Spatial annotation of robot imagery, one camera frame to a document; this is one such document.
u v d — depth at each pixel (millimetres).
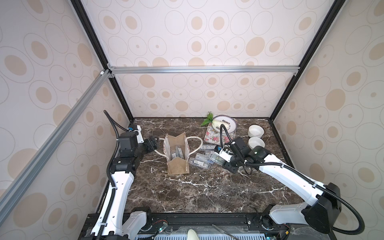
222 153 700
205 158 964
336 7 678
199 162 941
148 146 660
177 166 882
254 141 1031
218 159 778
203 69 927
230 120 1169
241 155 583
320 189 415
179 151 970
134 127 652
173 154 972
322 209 384
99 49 815
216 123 1126
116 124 615
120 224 412
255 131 1104
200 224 744
